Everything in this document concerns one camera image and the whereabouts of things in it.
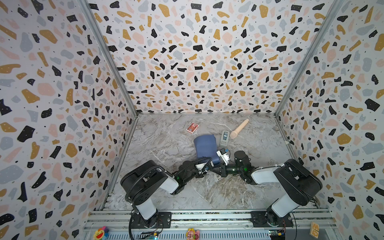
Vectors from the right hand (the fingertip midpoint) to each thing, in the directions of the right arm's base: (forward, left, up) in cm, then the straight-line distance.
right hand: (209, 168), depth 83 cm
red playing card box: (+36, +12, -8) cm, 38 cm away
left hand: (+6, +2, 0) cm, 6 cm away
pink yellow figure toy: (-30, +8, -5) cm, 31 cm away
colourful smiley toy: (-30, +50, -6) cm, 59 cm away
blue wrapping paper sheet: (+15, +2, -2) cm, 15 cm away
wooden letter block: (-27, -50, -8) cm, 57 cm away
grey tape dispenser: (+25, -11, -6) cm, 28 cm away
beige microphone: (+28, -18, -7) cm, 34 cm away
